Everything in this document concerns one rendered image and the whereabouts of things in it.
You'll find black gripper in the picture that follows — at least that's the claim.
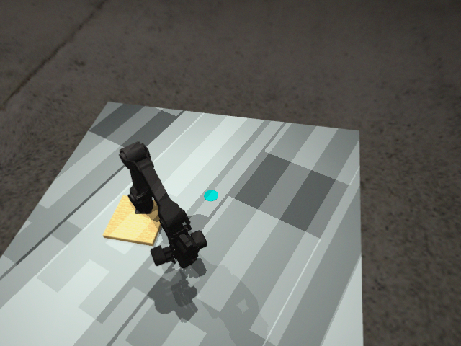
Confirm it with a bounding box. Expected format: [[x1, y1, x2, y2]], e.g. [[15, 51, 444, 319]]
[[151, 230, 207, 266]]

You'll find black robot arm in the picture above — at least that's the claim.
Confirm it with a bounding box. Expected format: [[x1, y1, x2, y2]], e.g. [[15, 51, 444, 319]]
[[119, 141, 200, 268]]

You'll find cyan circle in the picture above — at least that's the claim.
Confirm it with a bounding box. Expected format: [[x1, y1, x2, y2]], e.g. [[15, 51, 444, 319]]
[[204, 190, 218, 201]]

